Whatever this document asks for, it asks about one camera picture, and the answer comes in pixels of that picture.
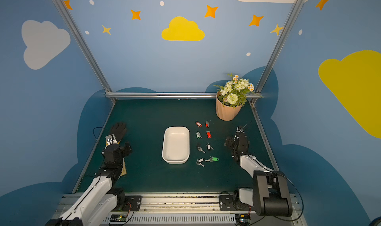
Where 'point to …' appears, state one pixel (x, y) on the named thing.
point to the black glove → (118, 130)
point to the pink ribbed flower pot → (226, 112)
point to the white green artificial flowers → (234, 93)
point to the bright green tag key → (212, 159)
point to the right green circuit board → (243, 219)
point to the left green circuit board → (118, 218)
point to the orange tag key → (208, 133)
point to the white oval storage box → (176, 144)
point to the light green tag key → (198, 135)
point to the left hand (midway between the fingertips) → (118, 143)
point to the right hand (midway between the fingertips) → (238, 137)
